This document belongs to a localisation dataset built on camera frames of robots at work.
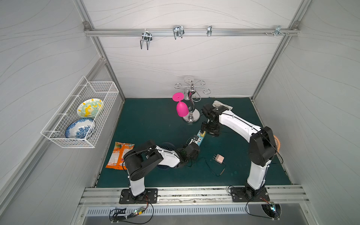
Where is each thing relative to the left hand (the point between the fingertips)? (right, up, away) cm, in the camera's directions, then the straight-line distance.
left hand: (195, 148), depth 91 cm
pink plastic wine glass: (-9, +26, 0) cm, 28 cm away
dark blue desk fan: (-16, +3, -7) cm, 18 cm away
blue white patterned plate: (-56, +17, -29) cm, 65 cm away
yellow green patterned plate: (-56, +26, -21) cm, 65 cm away
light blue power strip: (+4, +7, +3) cm, 8 cm away
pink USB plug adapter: (+14, -5, -5) cm, 16 cm away
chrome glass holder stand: (-3, +35, +2) cm, 35 cm away
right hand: (+6, +11, -2) cm, 13 cm away
